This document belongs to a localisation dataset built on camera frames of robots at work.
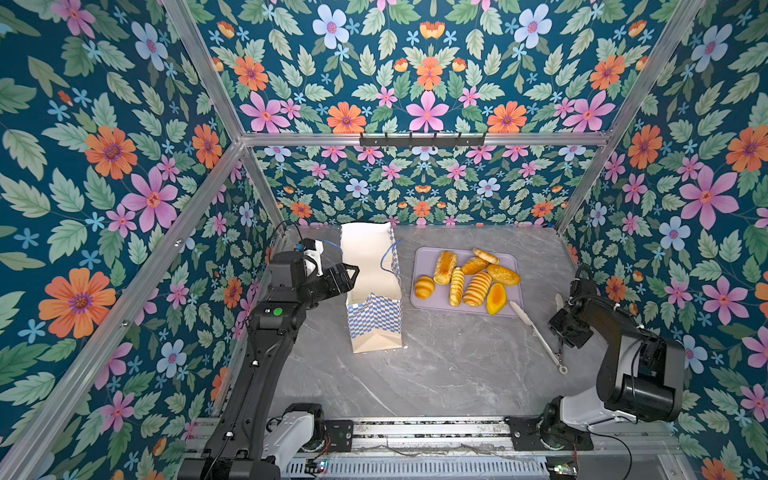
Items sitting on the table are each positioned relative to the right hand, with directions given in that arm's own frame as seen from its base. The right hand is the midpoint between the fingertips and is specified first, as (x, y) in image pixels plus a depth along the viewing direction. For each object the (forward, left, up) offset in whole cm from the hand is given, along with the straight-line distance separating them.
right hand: (559, 332), depth 90 cm
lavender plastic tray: (+19, +26, +2) cm, 33 cm away
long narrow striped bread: (+14, +30, +5) cm, 34 cm away
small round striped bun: (+15, +41, +2) cm, 44 cm away
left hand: (+4, +60, +29) cm, 67 cm away
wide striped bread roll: (+14, +23, +3) cm, 27 cm away
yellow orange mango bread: (+11, +18, +2) cm, 21 cm away
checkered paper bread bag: (-2, +55, +23) cm, 59 cm away
